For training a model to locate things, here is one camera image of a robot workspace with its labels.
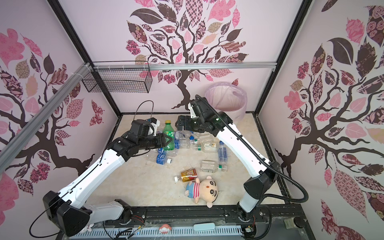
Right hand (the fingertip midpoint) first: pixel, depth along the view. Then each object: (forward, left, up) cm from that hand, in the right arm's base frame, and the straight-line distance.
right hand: (183, 122), depth 71 cm
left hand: (-6, +8, -8) cm, 13 cm away
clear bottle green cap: (-8, -14, -33) cm, 37 cm away
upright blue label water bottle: (-2, -23, -27) cm, 35 cm away
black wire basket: (+39, +43, +2) cm, 58 cm away
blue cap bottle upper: (+13, +3, -28) cm, 31 cm away
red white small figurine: (-41, +9, -26) cm, 49 cm away
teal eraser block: (-40, -10, -31) cm, 51 cm away
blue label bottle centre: (+8, +4, -31) cm, 32 cm away
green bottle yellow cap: (-1, +8, -5) cm, 9 cm away
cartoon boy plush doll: (-25, -11, -25) cm, 37 cm away
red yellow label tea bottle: (-16, 0, -27) cm, 32 cm away
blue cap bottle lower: (-1, +9, -28) cm, 29 cm away
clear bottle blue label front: (-6, +16, -27) cm, 32 cm away
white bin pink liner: (+33, -29, -12) cm, 45 cm away
